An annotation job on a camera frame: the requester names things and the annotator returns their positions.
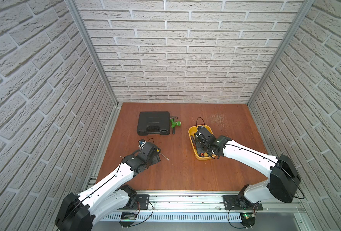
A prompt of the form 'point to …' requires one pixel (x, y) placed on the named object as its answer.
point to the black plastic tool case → (153, 122)
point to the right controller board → (248, 219)
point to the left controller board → (127, 215)
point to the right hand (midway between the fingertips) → (201, 145)
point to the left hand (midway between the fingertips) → (156, 154)
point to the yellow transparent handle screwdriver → (158, 151)
